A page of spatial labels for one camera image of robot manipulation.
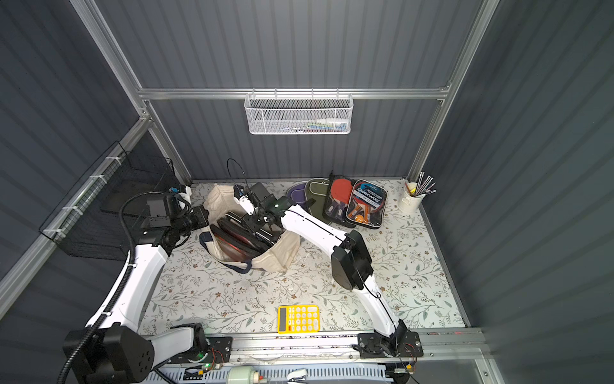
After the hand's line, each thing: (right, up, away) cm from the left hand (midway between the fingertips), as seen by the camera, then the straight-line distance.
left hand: (209, 211), depth 79 cm
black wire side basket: (-29, -3, -12) cm, 32 cm away
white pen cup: (+77, +2, +23) cm, 80 cm away
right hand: (+12, -3, +7) cm, 14 cm away
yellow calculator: (+31, -36, 0) cm, 47 cm away
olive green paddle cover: (+37, +9, +33) cm, 50 cm away
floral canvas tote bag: (+1, +4, +6) cm, 7 cm away
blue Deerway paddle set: (+59, +2, +28) cm, 65 cm away
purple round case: (+27, +8, +34) cm, 44 cm away
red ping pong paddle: (+47, +4, +29) cm, 55 cm away
